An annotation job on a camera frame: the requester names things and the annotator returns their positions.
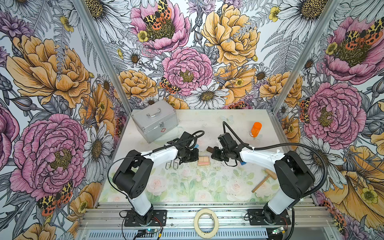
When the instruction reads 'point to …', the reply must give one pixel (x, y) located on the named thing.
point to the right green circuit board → (280, 230)
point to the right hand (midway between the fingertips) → (212, 160)
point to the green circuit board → (148, 232)
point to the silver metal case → (156, 119)
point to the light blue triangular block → (196, 146)
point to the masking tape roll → (204, 235)
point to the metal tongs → (173, 165)
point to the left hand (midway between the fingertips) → (197, 162)
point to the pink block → (204, 162)
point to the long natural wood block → (203, 164)
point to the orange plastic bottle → (255, 129)
